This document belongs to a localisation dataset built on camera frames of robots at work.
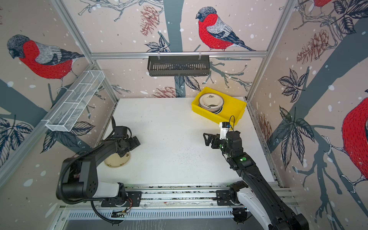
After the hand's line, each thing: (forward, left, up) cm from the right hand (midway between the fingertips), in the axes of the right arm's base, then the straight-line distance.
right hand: (210, 132), depth 79 cm
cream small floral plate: (+38, -4, -12) cm, 40 cm away
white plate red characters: (+28, -8, -13) cm, 32 cm away
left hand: (0, +48, -15) cm, 50 cm away
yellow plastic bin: (+31, -21, -17) cm, 41 cm away
